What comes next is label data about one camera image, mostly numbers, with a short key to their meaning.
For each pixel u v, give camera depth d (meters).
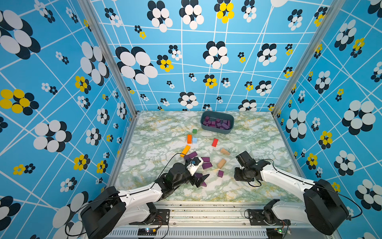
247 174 0.65
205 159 0.94
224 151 0.96
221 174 0.87
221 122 1.12
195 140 1.02
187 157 0.94
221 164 0.91
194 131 1.08
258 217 0.73
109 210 0.42
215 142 1.02
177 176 0.61
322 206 0.41
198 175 0.70
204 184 0.83
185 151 0.98
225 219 0.74
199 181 0.71
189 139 1.03
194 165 0.68
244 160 0.69
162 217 0.73
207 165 0.92
